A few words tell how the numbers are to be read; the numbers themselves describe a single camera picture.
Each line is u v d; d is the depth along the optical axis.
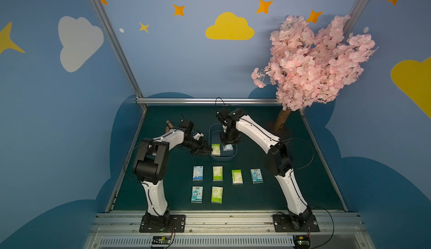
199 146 0.84
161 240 0.72
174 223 0.75
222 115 0.76
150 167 0.51
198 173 0.88
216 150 0.96
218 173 0.88
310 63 0.60
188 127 0.82
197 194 0.80
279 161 0.57
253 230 0.74
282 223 0.75
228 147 0.89
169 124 1.10
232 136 0.79
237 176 0.86
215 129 1.00
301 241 0.73
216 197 0.80
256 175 0.87
